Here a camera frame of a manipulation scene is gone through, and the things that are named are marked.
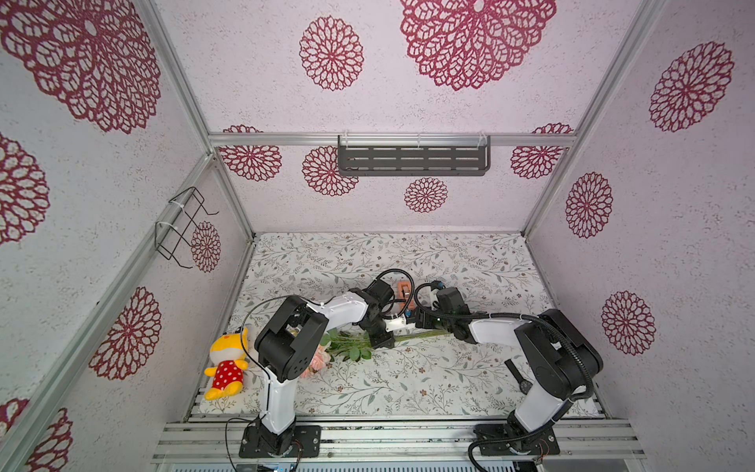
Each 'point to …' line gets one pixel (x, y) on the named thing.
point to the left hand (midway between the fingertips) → (389, 343)
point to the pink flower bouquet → (343, 345)
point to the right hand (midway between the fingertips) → (417, 312)
